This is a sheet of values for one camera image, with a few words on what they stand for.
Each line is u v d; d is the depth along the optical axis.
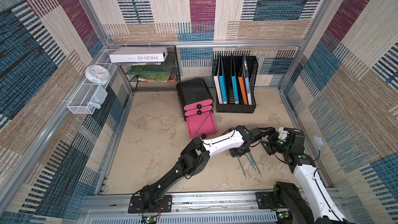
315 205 0.44
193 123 0.99
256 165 0.85
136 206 0.73
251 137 0.71
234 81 0.87
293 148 0.62
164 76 1.02
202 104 0.93
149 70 0.94
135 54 0.78
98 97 0.69
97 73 0.76
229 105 1.02
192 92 0.97
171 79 1.02
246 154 0.89
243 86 0.90
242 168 0.85
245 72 0.90
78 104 0.69
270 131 0.73
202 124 0.99
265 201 0.73
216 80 0.87
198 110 0.96
